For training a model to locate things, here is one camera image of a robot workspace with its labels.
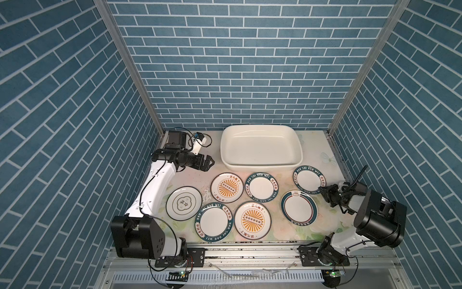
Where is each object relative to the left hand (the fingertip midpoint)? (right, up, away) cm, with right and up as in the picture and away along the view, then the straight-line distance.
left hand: (209, 159), depth 81 cm
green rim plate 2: (+53, -13, +20) cm, 58 cm away
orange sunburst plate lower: (+20, -29, +3) cm, 36 cm away
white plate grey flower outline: (-14, -23, +8) cm, 28 cm away
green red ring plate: (+44, -26, +10) cm, 52 cm away
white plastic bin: (+27, +5, +31) cm, 41 cm away
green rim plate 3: (+2, -29, +2) cm, 30 cm away
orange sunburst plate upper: (+7, -16, +14) cm, 22 cm away
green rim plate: (+26, -16, +14) cm, 33 cm away
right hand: (+58, -17, +13) cm, 62 cm away
